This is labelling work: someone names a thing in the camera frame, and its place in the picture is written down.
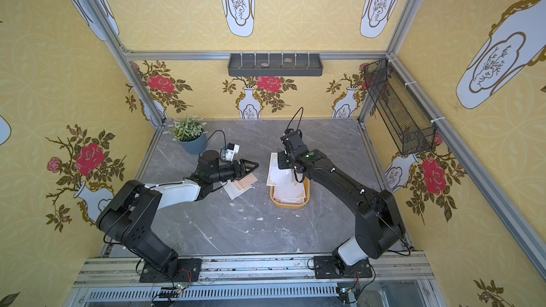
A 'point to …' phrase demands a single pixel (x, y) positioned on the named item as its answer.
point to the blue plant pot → (195, 147)
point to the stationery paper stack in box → (289, 193)
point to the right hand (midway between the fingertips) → (282, 159)
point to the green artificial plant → (187, 128)
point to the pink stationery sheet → (245, 181)
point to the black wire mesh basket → (413, 129)
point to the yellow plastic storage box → (307, 189)
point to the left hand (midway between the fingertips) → (259, 168)
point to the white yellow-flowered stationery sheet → (233, 190)
